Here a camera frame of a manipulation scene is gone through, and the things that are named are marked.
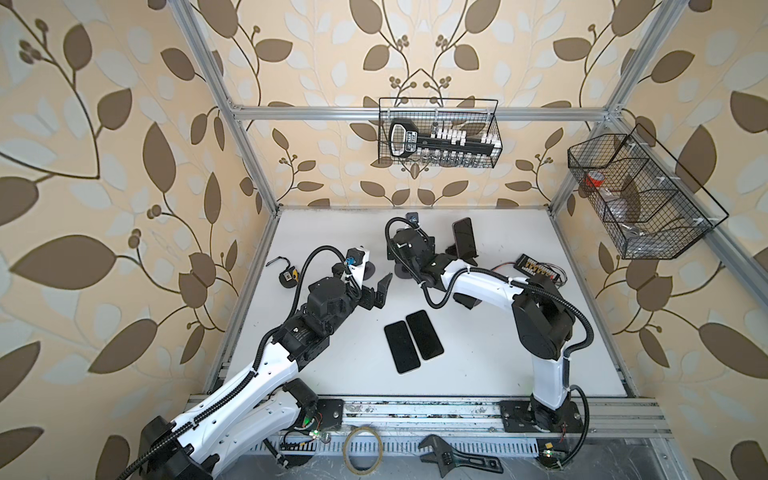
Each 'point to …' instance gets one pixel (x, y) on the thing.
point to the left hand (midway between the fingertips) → (376, 267)
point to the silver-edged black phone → (424, 335)
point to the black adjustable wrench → (446, 458)
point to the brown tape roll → (346, 454)
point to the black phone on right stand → (464, 238)
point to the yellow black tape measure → (288, 277)
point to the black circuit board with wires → (532, 267)
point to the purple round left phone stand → (368, 271)
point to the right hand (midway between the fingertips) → (406, 241)
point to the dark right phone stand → (453, 251)
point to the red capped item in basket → (594, 179)
